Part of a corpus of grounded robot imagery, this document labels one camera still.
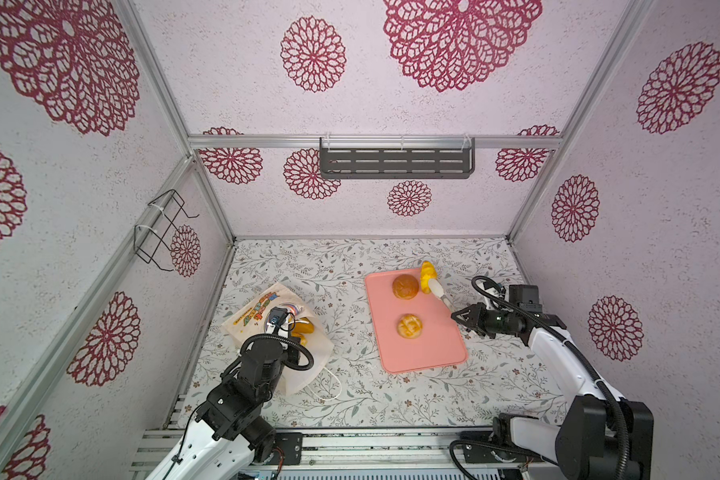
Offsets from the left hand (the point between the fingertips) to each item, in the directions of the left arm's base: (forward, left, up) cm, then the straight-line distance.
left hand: (288, 331), depth 75 cm
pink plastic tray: (+5, -43, -19) cm, 47 cm away
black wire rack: (+21, +34, +17) cm, 43 cm away
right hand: (+7, -45, -4) cm, 45 cm away
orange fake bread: (+7, -1, -11) cm, 13 cm away
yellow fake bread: (+8, -33, -14) cm, 37 cm away
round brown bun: (+23, -34, -14) cm, 43 cm away
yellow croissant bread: (+25, -40, -8) cm, 48 cm away
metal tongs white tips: (+20, -41, -8) cm, 47 cm away
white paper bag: (+6, +12, -4) cm, 14 cm away
